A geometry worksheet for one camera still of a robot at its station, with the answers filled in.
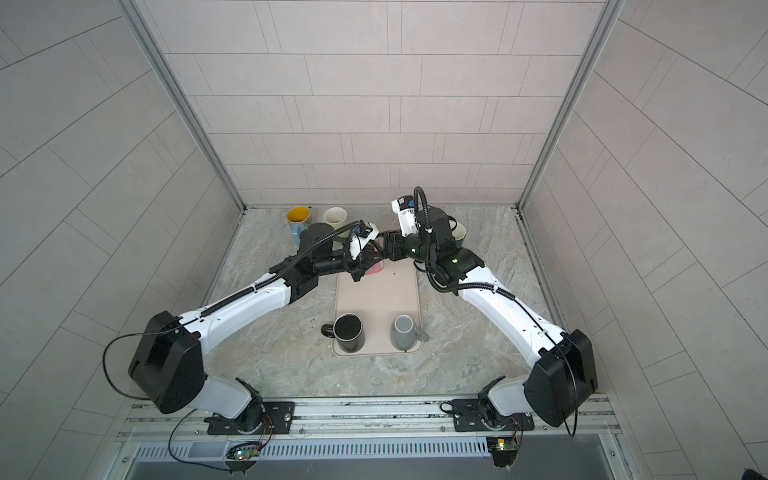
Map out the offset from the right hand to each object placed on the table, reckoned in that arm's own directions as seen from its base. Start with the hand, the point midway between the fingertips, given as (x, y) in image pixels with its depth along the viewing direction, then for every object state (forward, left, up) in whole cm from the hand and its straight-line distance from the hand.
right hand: (377, 238), depth 73 cm
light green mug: (+26, +16, -18) cm, 35 cm away
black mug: (-15, +10, -19) cm, 26 cm away
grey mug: (-16, -5, -19) cm, 26 cm away
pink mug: (-4, +1, -8) cm, 9 cm away
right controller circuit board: (-41, -26, -29) cm, 57 cm away
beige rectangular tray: (-2, +2, -27) cm, 27 cm away
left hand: (-1, -3, -4) cm, 5 cm away
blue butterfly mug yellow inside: (+25, +28, -16) cm, 41 cm away
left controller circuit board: (-39, +32, -24) cm, 56 cm away
